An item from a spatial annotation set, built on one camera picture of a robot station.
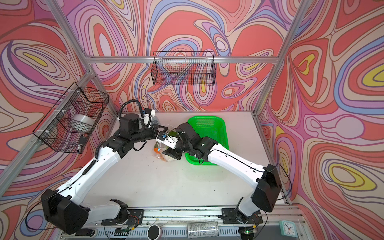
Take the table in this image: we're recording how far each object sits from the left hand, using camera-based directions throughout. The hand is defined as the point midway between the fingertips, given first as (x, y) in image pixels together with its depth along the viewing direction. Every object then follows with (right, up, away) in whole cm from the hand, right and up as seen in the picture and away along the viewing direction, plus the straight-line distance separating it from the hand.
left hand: (168, 128), depth 73 cm
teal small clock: (+57, -47, -4) cm, 74 cm away
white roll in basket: (-42, +2, -2) cm, 42 cm away
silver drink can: (+15, -46, -6) cm, 49 cm away
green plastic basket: (+26, 0, +31) cm, 41 cm away
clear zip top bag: (-4, -10, -1) cm, 11 cm away
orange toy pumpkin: (-12, -14, +21) cm, 28 cm away
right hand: (0, -11, 0) cm, 11 cm away
